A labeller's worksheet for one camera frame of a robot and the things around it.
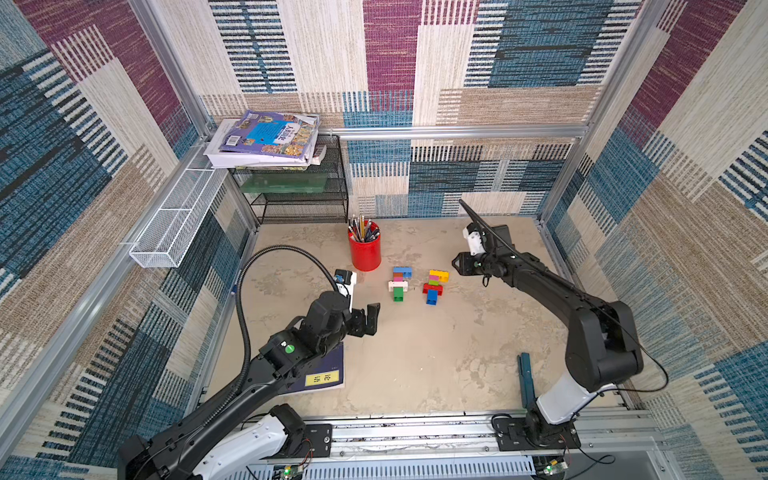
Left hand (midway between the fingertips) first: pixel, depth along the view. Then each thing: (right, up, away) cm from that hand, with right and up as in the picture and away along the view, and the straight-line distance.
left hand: (365, 303), depth 75 cm
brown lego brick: (+9, +5, +30) cm, 32 cm away
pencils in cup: (-3, +20, +25) cm, 32 cm away
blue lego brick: (+20, -2, +22) cm, 30 cm away
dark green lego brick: (+9, -1, +22) cm, 24 cm away
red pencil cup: (-2, +11, +27) cm, 30 cm away
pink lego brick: (+9, +3, +25) cm, 27 cm away
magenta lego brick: (+21, +4, +28) cm, 35 cm away
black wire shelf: (-27, +30, +44) cm, 60 cm away
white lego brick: (+9, +2, +25) cm, 27 cm away
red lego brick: (+22, +1, +25) cm, 33 cm away
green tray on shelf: (-27, +34, +20) cm, 48 cm away
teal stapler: (+42, -21, +5) cm, 47 cm away
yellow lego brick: (+24, +5, +27) cm, 37 cm away
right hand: (+28, +8, +18) cm, 35 cm away
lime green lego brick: (+21, +2, +25) cm, 32 cm away
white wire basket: (-46, +17, -3) cm, 49 cm away
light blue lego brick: (+12, +6, +28) cm, 31 cm away
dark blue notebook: (-12, -21, +8) cm, 26 cm away
